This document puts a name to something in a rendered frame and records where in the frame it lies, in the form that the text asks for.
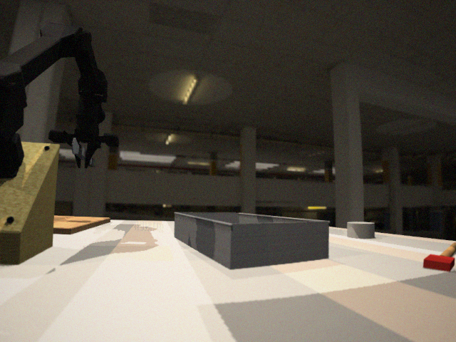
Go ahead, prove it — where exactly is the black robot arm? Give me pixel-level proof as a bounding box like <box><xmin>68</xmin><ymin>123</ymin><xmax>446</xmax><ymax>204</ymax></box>
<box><xmin>0</xmin><ymin>22</ymin><xmax>108</xmax><ymax>179</ymax></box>

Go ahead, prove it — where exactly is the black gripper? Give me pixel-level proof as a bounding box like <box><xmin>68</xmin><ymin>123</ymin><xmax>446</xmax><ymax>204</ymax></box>
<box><xmin>48</xmin><ymin>112</ymin><xmax>119</xmax><ymax>168</ymax></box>

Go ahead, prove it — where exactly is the grey cylinder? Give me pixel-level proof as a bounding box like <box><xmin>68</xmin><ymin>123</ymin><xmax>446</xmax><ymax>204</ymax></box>
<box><xmin>347</xmin><ymin>222</ymin><xmax>375</xmax><ymax>239</ymax></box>

